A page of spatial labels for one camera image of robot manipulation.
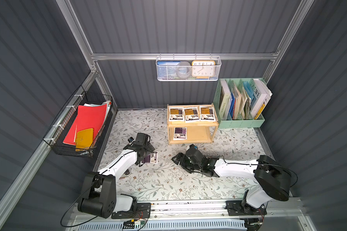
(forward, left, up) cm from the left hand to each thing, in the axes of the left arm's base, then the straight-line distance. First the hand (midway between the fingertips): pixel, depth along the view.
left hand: (144, 151), depth 89 cm
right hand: (-8, -20, +3) cm, 21 cm away
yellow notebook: (-5, +24, +23) cm, 34 cm away
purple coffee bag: (-3, -4, -5) cm, 7 cm away
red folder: (+6, +25, +26) cm, 37 cm away
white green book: (+30, -53, +15) cm, 63 cm away
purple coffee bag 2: (+15, -22, -2) cm, 27 cm away
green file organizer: (+30, -64, +14) cm, 72 cm away
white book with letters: (+30, -77, +20) cm, 86 cm away
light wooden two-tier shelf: (+10, -29, +15) cm, 34 cm away
